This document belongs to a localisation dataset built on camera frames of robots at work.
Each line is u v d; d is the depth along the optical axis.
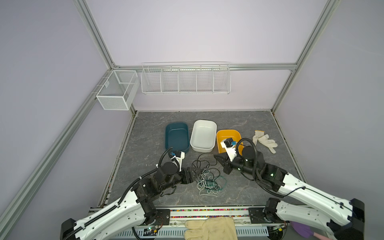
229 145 0.59
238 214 0.75
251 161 0.51
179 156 0.66
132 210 0.49
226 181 0.83
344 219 0.40
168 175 0.53
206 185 0.81
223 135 1.06
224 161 0.62
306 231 0.69
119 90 1.02
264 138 1.02
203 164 0.92
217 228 0.71
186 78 0.98
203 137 1.05
